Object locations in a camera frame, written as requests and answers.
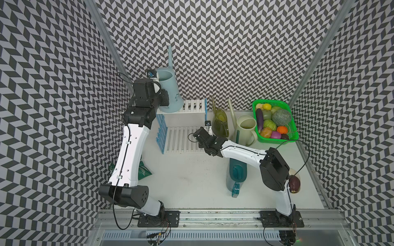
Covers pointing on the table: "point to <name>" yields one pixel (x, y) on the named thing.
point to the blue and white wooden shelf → (174, 131)
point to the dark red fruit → (294, 184)
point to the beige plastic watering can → (245, 124)
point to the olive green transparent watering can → (219, 124)
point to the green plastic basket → (282, 135)
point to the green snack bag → (143, 171)
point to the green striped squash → (270, 123)
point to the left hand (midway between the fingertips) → (161, 92)
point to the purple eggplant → (259, 119)
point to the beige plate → (294, 171)
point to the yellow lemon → (267, 106)
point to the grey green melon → (281, 117)
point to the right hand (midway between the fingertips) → (205, 138)
